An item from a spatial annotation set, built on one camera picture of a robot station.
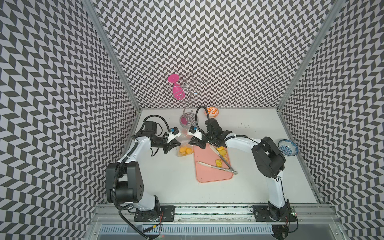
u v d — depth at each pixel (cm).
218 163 90
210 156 94
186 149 91
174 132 73
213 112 115
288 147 95
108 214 74
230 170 85
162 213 71
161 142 73
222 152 94
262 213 74
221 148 94
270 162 52
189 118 128
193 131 77
